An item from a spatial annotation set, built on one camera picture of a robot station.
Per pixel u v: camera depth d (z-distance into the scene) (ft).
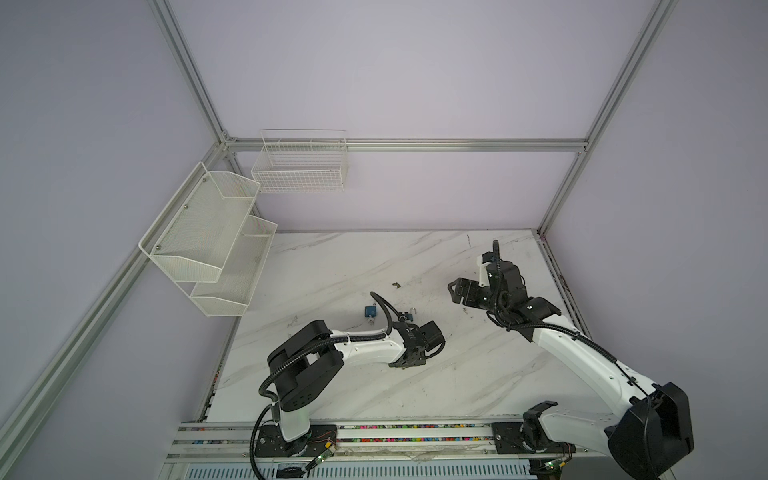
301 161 3.14
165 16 2.22
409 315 3.15
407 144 3.05
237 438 2.46
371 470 2.31
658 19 2.26
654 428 1.30
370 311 3.18
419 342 2.12
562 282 3.64
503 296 2.01
